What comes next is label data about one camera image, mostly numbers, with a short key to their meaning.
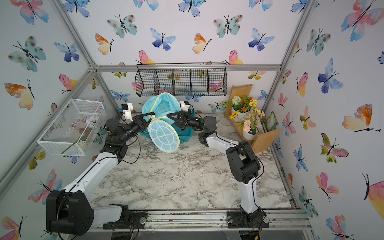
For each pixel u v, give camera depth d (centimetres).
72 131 73
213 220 75
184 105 74
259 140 82
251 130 85
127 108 67
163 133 68
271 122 111
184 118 67
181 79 99
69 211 40
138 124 65
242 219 72
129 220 72
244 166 52
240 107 97
